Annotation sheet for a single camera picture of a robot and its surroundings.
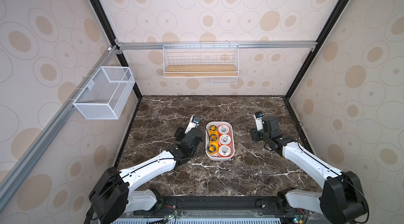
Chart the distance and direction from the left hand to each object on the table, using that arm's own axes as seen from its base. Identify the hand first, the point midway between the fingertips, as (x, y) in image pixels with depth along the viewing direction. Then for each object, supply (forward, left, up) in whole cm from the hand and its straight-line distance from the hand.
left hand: (189, 125), depth 81 cm
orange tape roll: (0, -20, -15) cm, 25 cm away
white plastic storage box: (-10, -15, -17) cm, 25 cm away
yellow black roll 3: (-6, -13, -16) cm, 21 cm away
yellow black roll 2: (+1, -13, -15) cm, 20 cm away
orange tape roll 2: (-7, -19, -16) cm, 26 cm away
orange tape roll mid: (+7, -20, -15) cm, 26 cm away
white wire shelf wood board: (+42, -17, +10) cm, 46 cm away
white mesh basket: (+30, +61, -9) cm, 68 cm away
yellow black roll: (+7, -13, -15) cm, 21 cm away
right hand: (+2, -36, -6) cm, 36 cm away
